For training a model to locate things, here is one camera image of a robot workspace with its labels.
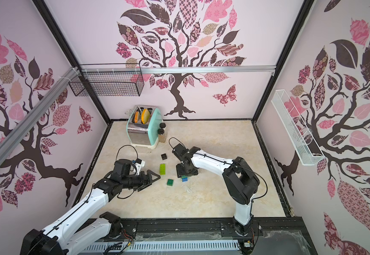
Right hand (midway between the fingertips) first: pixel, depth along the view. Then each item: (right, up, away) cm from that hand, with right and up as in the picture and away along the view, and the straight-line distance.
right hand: (185, 175), depth 87 cm
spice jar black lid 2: (-16, +25, +15) cm, 34 cm away
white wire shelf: (+52, +25, -16) cm, 60 cm away
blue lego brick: (0, -2, +1) cm, 3 cm away
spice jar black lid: (-16, +29, +17) cm, 37 cm away
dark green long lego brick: (-1, -1, 0) cm, 1 cm away
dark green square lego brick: (-9, -4, +1) cm, 10 cm away
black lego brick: (-14, +9, +13) cm, 21 cm away
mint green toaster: (-26, +29, +7) cm, 40 cm away
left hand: (-15, -2, -9) cm, 17 cm away
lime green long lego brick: (-14, +2, +7) cm, 15 cm away
